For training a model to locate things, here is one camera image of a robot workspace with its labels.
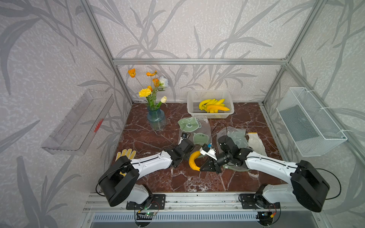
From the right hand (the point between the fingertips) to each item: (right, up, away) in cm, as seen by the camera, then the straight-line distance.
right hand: (201, 169), depth 72 cm
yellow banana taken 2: (+19, +32, +35) cm, 51 cm away
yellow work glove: (-45, +3, +19) cm, 49 cm away
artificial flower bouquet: (-30, +42, +11) cm, 52 cm away
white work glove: (+39, +8, +23) cm, 46 cm away
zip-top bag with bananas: (+28, +13, +26) cm, 40 cm away
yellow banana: (+6, +35, +37) cm, 51 cm away
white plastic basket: (-3, +42, +47) cm, 63 cm away
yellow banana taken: (+4, +37, +45) cm, 58 cm away
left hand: (-9, +6, +16) cm, 19 cm away
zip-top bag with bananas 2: (0, +18, +26) cm, 32 cm away
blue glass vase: (-29, +25, +24) cm, 45 cm away
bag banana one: (+18, +38, +41) cm, 58 cm away
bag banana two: (+15, +35, +35) cm, 52 cm away
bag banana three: (-5, +3, +4) cm, 7 cm away
